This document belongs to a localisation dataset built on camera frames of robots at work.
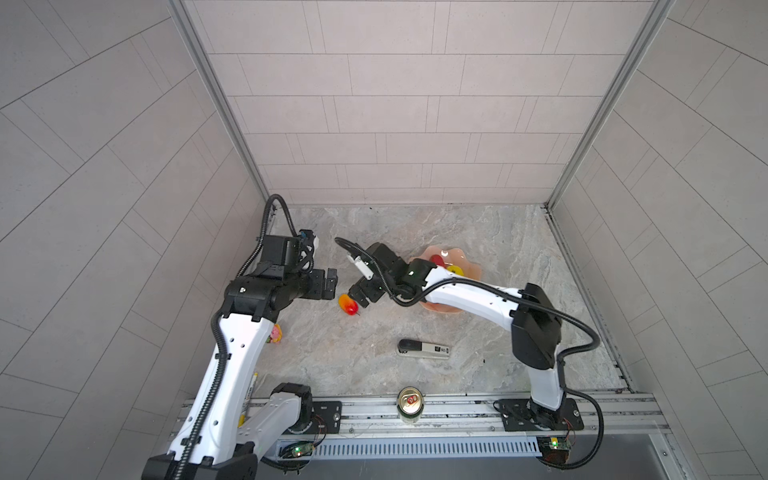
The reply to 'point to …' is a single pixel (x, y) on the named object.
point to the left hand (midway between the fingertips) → (326, 273)
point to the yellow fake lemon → (456, 269)
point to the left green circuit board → (298, 449)
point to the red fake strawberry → (438, 260)
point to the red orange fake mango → (348, 304)
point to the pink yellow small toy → (276, 334)
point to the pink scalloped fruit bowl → (451, 257)
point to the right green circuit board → (554, 449)
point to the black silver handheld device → (414, 348)
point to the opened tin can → (410, 404)
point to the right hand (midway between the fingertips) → (360, 282)
